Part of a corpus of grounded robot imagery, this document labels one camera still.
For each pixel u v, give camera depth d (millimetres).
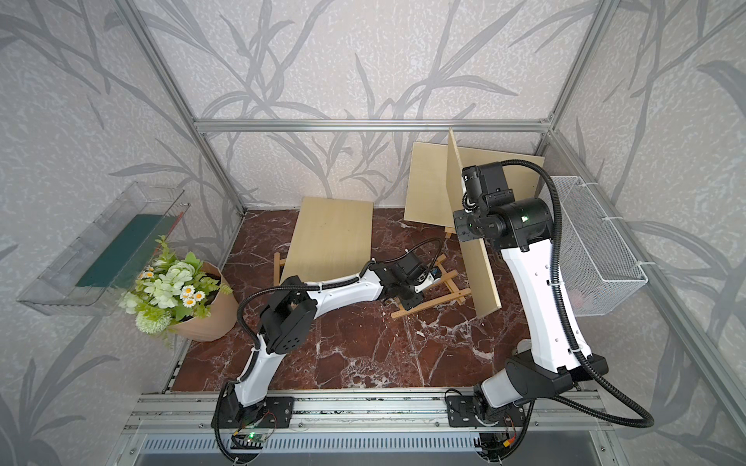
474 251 654
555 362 377
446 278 954
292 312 558
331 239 1102
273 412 731
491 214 434
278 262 995
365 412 752
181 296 617
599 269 597
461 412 731
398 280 708
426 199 1068
